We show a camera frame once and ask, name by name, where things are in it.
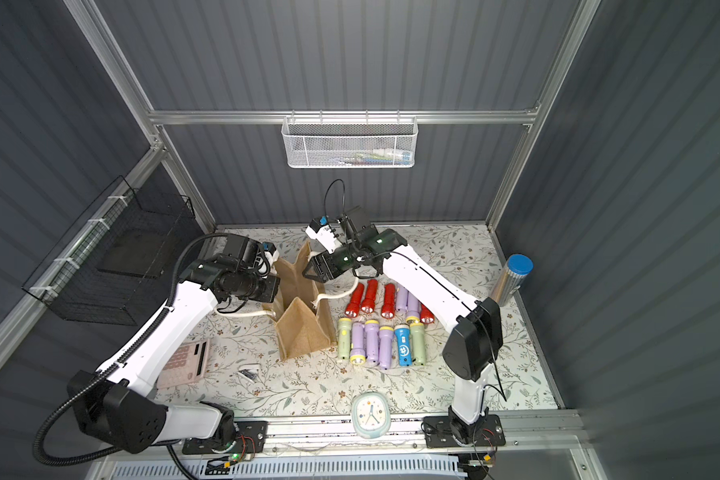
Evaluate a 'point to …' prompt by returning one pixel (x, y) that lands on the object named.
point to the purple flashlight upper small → (413, 309)
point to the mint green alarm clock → (371, 415)
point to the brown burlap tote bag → (301, 328)
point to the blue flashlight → (403, 338)
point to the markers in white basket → (380, 157)
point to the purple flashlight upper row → (402, 296)
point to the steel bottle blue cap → (511, 277)
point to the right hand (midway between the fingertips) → (316, 268)
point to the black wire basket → (107, 269)
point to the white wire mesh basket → (349, 142)
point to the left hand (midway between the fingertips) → (277, 291)
